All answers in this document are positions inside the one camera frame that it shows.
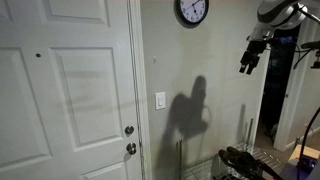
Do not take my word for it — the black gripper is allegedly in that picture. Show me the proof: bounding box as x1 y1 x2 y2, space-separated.
238 39 269 76

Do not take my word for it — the white rocker light switch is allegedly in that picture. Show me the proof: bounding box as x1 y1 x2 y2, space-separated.
155 91 166 111

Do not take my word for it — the white open interior door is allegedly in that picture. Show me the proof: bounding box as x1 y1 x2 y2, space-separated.
273 19 320 153

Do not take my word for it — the black curved pole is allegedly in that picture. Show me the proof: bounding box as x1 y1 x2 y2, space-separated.
297 106 320 168

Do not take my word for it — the black bulky object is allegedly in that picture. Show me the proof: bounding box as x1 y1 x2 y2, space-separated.
218 146 284 180

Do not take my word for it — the tan cardboard box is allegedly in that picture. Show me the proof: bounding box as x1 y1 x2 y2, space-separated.
288 144 320 162

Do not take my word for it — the purple object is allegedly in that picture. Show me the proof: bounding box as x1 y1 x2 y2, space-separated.
279 157 320 180

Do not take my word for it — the silver deadbolt lock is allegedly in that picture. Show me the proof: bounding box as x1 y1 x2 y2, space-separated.
124 125 135 136

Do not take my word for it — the silver door knob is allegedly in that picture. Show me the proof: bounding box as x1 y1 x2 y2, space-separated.
125 142 138 156

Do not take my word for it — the white panelled door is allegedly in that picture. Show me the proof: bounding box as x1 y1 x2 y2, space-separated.
0 0 143 180

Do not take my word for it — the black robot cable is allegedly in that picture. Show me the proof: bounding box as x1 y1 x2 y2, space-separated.
266 38 313 70

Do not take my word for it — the black camera on stand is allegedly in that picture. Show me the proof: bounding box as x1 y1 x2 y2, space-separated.
300 39 320 70

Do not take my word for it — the black rimmed wall clock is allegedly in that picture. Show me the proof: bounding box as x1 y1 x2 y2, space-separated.
174 0 210 25

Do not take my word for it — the metal wire shelf rack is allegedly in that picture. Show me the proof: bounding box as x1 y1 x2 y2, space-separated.
175 118 284 180

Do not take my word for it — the white door frame trim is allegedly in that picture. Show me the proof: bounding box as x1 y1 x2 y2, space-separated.
127 0 153 180

